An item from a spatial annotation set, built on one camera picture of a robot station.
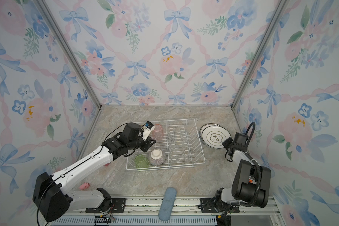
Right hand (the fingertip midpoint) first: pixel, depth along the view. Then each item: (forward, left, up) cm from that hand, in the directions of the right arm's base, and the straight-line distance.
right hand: (227, 140), depth 93 cm
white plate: (+5, +8, -2) cm, 10 cm away
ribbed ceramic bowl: (-13, +46, +1) cm, 47 cm away
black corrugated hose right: (-23, +5, +28) cm, 37 cm away
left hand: (-8, +47, +14) cm, 49 cm away
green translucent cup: (-16, +55, 0) cm, 57 cm away
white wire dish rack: (-1, +33, -5) cm, 33 cm away
